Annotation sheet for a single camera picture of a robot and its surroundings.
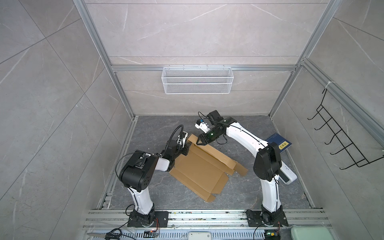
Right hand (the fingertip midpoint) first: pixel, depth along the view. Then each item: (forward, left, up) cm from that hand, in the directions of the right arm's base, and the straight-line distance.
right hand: (200, 141), depth 89 cm
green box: (-46, -50, -11) cm, 69 cm away
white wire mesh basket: (+39, +1, +17) cm, 42 cm away
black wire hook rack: (-18, -63, +20) cm, 68 cm away
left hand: (+5, +8, -3) cm, 10 cm away
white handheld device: (-20, -48, -7) cm, 52 cm away
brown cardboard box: (-13, -3, -13) cm, 19 cm away
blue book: (+5, -59, -13) cm, 60 cm away
